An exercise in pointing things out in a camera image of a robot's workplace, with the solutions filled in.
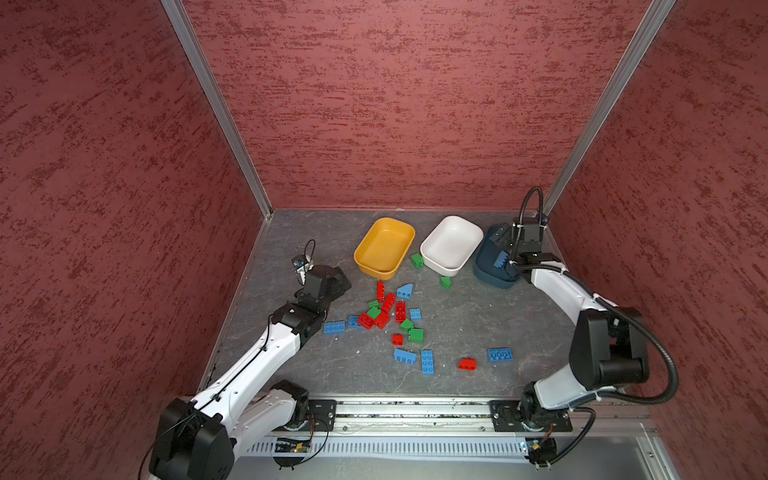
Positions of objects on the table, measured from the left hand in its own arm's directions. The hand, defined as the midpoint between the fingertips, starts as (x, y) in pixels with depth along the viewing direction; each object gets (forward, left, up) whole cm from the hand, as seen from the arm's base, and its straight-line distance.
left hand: (332, 283), depth 83 cm
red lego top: (+4, -14, -12) cm, 19 cm away
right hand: (+16, -53, +2) cm, 55 cm away
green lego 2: (+8, -36, -12) cm, 39 cm away
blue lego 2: (-6, -6, -13) cm, 15 cm away
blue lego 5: (-15, -49, -13) cm, 53 cm away
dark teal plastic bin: (+19, -51, -14) cm, 56 cm away
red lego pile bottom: (-6, -15, -11) cm, 19 cm away
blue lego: (-8, 0, -12) cm, 15 cm away
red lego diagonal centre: (0, -16, -11) cm, 20 cm away
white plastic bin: (+26, -39, -14) cm, 49 cm away
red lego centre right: (-2, -20, -13) cm, 24 cm away
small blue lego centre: (-3, -25, -12) cm, 28 cm away
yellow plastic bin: (+23, -14, -12) cm, 29 cm away
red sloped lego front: (-18, -40, -13) cm, 45 cm away
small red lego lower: (-11, -19, -13) cm, 25 cm away
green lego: (+17, -26, -12) cm, 33 cm away
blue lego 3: (-16, -20, -12) cm, 28 cm away
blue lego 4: (-17, -28, -13) cm, 35 cm away
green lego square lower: (-10, -25, -11) cm, 29 cm away
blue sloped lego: (+4, -22, -11) cm, 25 cm away
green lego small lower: (-7, -22, -11) cm, 26 cm away
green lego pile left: (-3, -12, -10) cm, 16 cm away
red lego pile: (-7, -10, -10) cm, 16 cm away
